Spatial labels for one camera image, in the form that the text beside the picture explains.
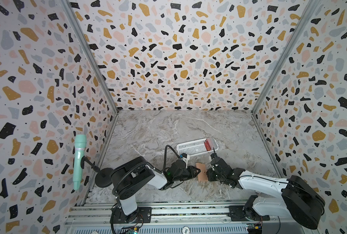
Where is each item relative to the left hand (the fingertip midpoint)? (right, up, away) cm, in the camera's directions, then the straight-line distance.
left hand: (205, 172), depth 83 cm
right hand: (+3, -2, +5) cm, 6 cm away
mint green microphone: (-57, +18, -21) cm, 63 cm away
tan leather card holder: (-1, -2, +1) cm, 3 cm away
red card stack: (+4, +13, +14) cm, 20 cm away
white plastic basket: (-3, +11, +17) cm, 21 cm away
